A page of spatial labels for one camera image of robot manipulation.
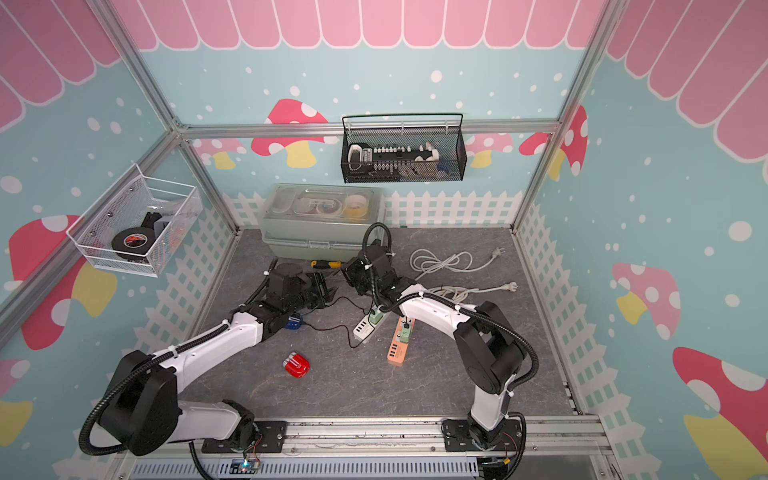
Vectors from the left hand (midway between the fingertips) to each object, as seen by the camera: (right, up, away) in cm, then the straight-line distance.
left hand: (339, 276), depth 84 cm
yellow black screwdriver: (-10, +3, +20) cm, 23 cm away
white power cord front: (+37, -7, +14) cm, 40 cm away
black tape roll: (-46, +10, -14) cm, 49 cm away
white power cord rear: (+39, +4, +22) cm, 45 cm away
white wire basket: (-48, +14, -11) cm, 51 cm away
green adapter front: (+19, -17, +1) cm, 25 cm away
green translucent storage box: (-9, +17, +18) cm, 27 cm away
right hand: (-1, +3, -1) cm, 4 cm away
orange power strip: (+17, -22, +1) cm, 27 cm away
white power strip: (+6, -16, +6) cm, 18 cm away
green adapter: (+10, -12, +4) cm, 16 cm away
